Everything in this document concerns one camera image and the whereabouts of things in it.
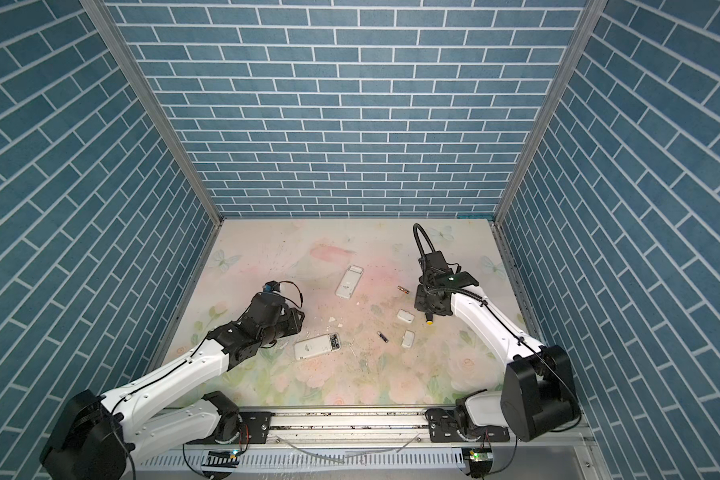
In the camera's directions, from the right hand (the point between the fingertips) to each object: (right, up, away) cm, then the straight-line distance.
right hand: (422, 299), depth 86 cm
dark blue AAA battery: (-12, -12, +3) cm, 17 cm away
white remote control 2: (-31, -14, +1) cm, 34 cm away
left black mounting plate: (-44, -30, -13) cm, 55 cm away
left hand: (-34, -4, -2) cm, 34 cm away
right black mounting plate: (+3, -29, -13) cm, 32 cm away
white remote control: (-23, +3, +15) cm, 28 cm away
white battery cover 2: (-4, -12, +3) cm, 13 cm away
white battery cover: (-4, -7, +7) cm, 11 cm away
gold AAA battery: (-4, 0, +15) cm, 15 cm away
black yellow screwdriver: (+3, -7, +5) cm, 9 cm away
